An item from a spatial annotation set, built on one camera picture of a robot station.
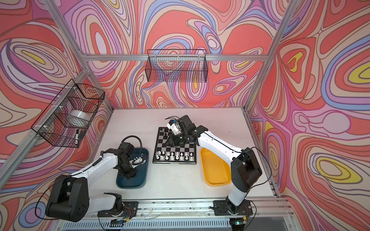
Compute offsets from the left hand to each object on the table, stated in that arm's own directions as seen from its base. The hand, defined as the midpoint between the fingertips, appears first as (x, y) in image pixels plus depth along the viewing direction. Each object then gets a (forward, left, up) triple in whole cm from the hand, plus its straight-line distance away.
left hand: (134, 172), depth 86 cm
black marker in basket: (+9, +24, +25) cm, 36 cm away
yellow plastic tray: (0, -50, -1) cm, 50 cm away
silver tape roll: (+19, +23, +31) cm, 43 cm away
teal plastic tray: (-6, -6, +6) cm, 10 cm away
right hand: (+9, -22, +16) cm, 28 cm away
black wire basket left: (+15, +28, +31) cm, 45 cm away
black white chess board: (+12, -18, +1) cm, 21 cm away
